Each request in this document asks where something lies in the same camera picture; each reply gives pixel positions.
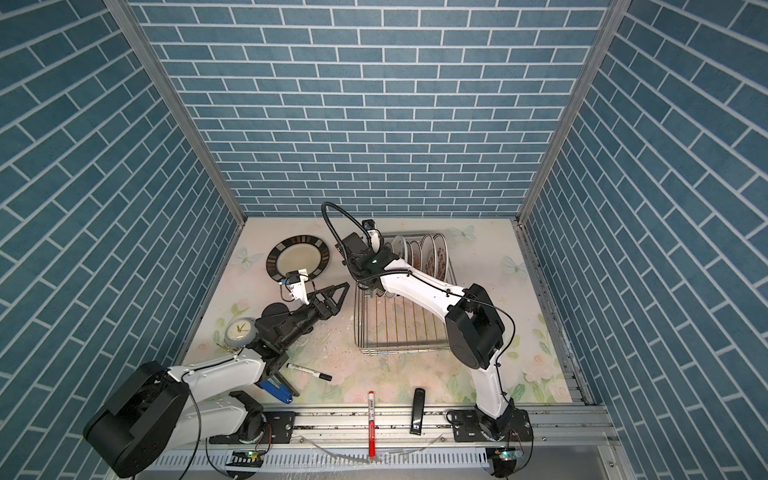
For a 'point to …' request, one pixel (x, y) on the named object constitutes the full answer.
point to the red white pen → (371, 425)
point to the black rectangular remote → (417, 412)
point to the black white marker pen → (310, 371)
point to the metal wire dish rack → (392, 322)
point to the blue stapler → (276, 388)
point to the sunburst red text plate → (416, 254)
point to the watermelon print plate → (428, 255)
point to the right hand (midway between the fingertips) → (374, 250)
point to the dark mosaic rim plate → (297, 252)
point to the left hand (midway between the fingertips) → (344, 289)
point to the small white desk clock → (240, 331)
